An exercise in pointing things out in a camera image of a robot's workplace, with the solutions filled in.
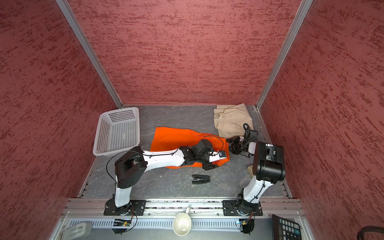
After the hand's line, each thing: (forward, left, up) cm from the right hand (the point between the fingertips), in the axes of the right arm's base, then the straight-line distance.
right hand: (224, 143), depth 96 cm
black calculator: (-46, -22, -2) cm, 51 cm away
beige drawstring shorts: (+19, -7, +1) cm, 20 cm away
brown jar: (-18, -12, -1) cm, 22 cm away
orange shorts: (+8, +39, -3) cm, 40 cm away
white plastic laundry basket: (+13, +74, -1) cm, 75 cm away
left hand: (-13, +8, +4) cm, 16 cm away
